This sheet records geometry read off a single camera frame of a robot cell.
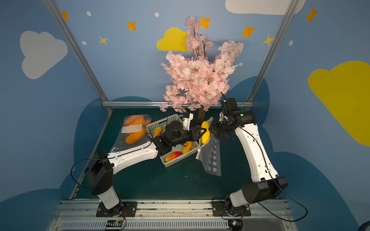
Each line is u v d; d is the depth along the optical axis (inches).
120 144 36.7
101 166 19.9
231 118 19.2
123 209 28.9
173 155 34.9
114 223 28.8
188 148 36.7
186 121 27.4
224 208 29.4
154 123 40.9
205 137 28.3
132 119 41.1
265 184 15.5
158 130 40.9
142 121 39.9
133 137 38.5
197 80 23.6
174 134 23.6
